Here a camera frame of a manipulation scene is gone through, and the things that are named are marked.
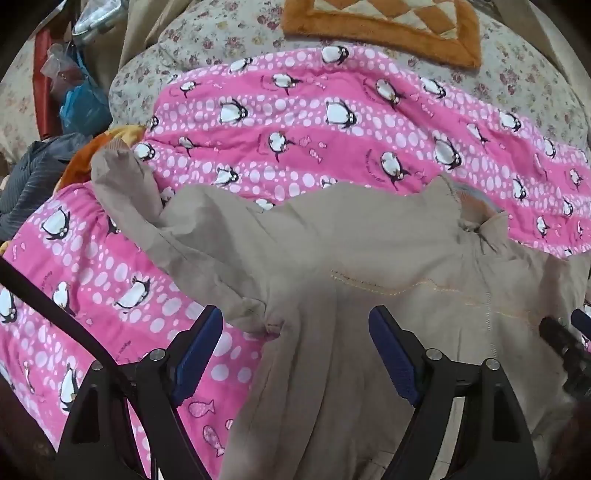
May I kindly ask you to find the thick black cable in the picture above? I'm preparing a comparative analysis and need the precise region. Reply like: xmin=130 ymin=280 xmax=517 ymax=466
xmin=0 ymin=256 xmax=155 ymax=480

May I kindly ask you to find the pink penguin print blanket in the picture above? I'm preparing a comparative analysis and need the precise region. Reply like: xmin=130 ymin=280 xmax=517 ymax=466
xmin=0 ymin=46 xmax=591 ymax=480

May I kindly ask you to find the silver shiny object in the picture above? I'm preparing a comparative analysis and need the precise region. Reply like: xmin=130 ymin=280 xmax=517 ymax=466
xmin=71 ymin=0 xmax=130 ymax=38

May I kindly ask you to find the orange plush cloth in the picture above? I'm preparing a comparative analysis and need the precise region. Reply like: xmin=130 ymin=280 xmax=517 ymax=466
xmin=54 ymin=124 xmax=146 ymax=190

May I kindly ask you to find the beige curtain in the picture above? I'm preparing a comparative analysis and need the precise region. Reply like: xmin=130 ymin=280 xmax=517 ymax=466
xmin=117 ymin=0 xmax=190 ymax=70

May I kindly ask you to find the clear plastic bag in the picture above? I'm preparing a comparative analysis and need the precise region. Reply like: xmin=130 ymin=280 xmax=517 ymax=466
xmin=41 ymin=44 xmax=78 ymax=86

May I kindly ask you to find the grey striped cloth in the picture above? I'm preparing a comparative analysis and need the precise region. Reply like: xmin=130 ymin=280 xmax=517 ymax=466
xmin=0 ymin=133 xmax=93 ymax=241

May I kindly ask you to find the floral bed sheet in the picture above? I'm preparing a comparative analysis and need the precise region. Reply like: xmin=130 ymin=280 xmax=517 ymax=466
xmin=0 ymin=0 xmax=591 ymax=158

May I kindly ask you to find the blue plastic bag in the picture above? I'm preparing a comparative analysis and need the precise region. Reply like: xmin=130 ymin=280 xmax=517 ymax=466
xmin=59 ymin=48 xmax=112 ymax=134

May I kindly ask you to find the orange bordered quilted mat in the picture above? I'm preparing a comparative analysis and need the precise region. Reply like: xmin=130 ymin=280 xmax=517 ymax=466
xmin=281 ymin=0 xmax=483 ymax=71

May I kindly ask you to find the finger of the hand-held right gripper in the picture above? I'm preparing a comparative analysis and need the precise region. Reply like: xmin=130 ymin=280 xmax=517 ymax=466
xmin=539 ymin=316 xmax=591 ymax=400
xmin=570 ymin=308 xmax=591 ymax=340

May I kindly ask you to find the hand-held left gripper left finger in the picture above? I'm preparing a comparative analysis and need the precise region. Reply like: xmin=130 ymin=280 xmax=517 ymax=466
xmin=53 ymin=305 xmax=225 ymax=480

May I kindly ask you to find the beige garment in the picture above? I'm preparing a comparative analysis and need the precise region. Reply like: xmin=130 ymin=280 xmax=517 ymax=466
xmin=91 ymin=148 xmax=591 ymax=480

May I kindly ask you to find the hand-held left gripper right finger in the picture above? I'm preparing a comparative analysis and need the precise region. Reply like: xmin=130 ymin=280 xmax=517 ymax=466
xmin=368 ymin=305 xmax=541 ymax=480

